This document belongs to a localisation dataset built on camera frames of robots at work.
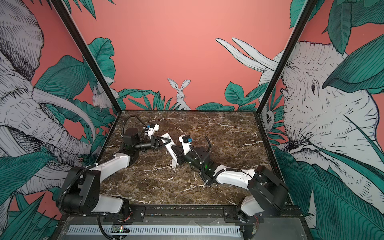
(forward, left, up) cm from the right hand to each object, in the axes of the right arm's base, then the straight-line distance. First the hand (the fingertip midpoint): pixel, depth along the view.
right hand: (170, 147), depth 74 cm
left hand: (+4, +1, -1) cm, 4 cm away
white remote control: (+4, +2, -2) cm, 5 cm away
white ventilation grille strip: (-33, +4, -22) cm, 40 cm away
